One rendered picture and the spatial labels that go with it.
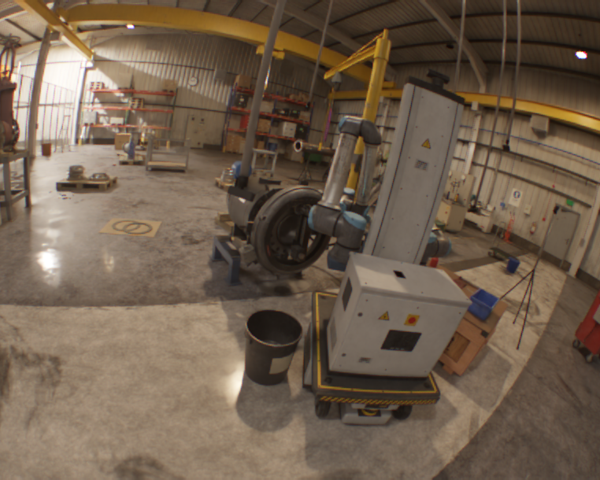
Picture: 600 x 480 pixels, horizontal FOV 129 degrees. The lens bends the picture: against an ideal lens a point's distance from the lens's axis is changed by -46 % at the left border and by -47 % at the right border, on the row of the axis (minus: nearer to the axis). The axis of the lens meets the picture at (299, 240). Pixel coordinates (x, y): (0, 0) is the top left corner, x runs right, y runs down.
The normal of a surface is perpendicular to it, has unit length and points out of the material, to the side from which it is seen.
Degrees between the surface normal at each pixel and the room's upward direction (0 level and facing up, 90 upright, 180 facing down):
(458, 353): 90
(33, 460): 0
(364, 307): 90
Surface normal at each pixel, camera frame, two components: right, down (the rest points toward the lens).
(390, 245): -0.04, 0.35
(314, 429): 0.20, -0.92
